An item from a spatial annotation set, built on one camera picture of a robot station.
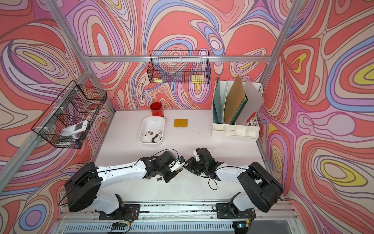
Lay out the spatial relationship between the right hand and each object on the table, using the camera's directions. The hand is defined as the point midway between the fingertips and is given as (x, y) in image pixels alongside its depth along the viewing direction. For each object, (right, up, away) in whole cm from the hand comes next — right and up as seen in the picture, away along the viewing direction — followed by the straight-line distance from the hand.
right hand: (184, 170), depth 85 cm
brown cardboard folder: (+35, +44, +16) cm, 59 cm away
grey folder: (+42, +41, 0) cm, 59 cm away
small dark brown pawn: (-25, +20, +20) cm, 37 cm away
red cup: (-21, +38, +23) cm, 49 cm away
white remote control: (-50, +26, -17) cm, 58 cm away
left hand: (-4, -2, -2) cm, 5 cm away
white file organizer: (+47, +21, +17) cm, 54 cm away
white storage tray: (-24, +22, +20) cm, 38 cm away
